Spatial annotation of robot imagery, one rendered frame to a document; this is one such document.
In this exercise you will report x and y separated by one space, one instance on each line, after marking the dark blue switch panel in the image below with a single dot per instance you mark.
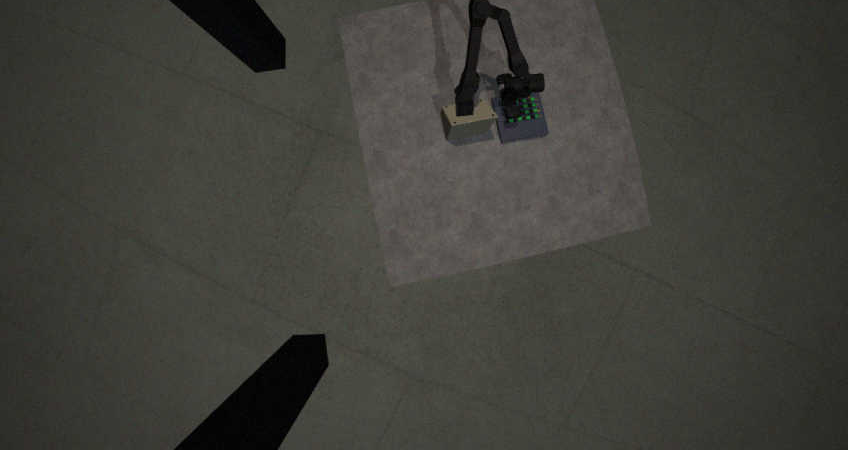
531 123

